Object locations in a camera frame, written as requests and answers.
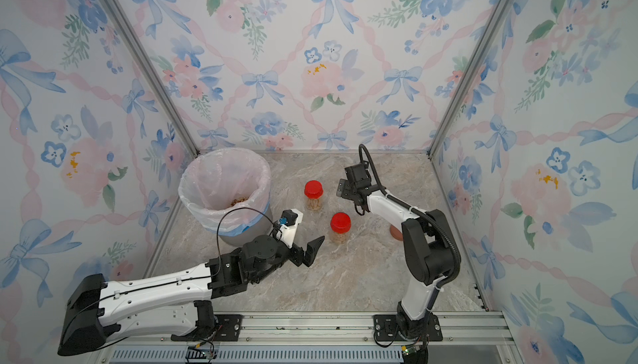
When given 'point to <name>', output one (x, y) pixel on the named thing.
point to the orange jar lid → (397, 233)
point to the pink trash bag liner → (226, 188)
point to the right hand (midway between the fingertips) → (353, 187)
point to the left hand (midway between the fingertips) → (313, 229)
